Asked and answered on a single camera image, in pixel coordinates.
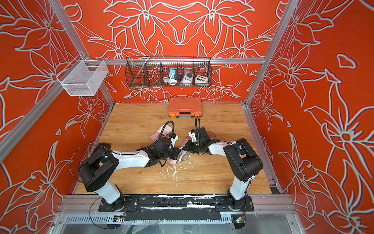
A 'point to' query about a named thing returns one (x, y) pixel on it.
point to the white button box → (200, 79)
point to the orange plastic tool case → (185, 107)
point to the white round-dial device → (188, 77)
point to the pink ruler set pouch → (181, 153)
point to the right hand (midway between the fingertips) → (180, 148)
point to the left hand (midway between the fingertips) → (181, 149)
